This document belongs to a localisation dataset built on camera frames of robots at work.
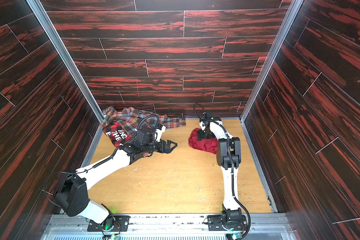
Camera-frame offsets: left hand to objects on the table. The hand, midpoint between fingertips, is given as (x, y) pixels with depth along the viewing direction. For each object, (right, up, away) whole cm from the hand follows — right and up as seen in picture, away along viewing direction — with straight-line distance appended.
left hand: (173, 144), depth 81 cm
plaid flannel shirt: (-28, +17, +30) cm, 44 cm away
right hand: (+24, +3, +26) cm, 36 cm away
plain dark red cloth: (+23, -2, +18) cm, 29 cm away
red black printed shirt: (-40, +5, +21) cm, 45 cm away
